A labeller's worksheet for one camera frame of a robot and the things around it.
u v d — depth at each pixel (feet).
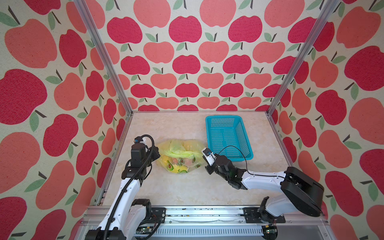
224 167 2.09
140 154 2.00
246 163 3.01
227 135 3.53
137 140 2.33
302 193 1.40
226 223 3.53
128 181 1.72
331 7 2.28
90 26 2.47
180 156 2.68
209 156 2.35
